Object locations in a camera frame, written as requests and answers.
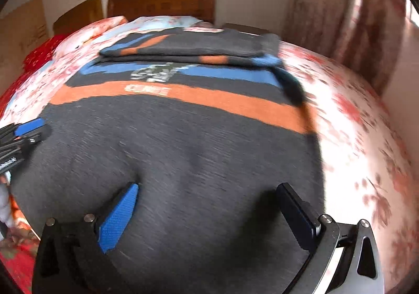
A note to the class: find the pink floral bed quilt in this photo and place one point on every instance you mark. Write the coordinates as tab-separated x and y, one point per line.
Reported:
367	170

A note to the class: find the black blue orange striped sweater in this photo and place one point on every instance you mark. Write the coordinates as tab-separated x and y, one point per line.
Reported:
209	123

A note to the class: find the light blue floral pillow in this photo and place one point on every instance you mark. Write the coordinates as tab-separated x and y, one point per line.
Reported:
157	23

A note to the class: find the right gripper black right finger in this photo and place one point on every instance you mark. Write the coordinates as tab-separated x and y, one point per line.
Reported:
343	258

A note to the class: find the pink floral curtain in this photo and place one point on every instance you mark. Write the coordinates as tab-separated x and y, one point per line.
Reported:
363	35

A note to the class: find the small wooden headboard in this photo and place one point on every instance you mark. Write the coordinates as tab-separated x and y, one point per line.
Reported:
83	14

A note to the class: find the red blanket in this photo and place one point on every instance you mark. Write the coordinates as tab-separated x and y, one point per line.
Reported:
33	61

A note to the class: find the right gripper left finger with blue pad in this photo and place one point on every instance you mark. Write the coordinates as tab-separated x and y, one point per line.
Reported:
72	256

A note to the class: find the dark wooden nightstand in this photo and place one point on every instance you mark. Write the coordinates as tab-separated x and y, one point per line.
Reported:
245	29

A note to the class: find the pink floral pillow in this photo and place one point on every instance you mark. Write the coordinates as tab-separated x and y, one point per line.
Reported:
79	38

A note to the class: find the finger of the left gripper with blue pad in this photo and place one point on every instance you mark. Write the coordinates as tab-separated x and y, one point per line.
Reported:
17	130

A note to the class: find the brown cardboard box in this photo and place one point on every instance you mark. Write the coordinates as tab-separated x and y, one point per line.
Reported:
22	31

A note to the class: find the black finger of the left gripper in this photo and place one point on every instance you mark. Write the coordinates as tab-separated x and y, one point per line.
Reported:
17	150

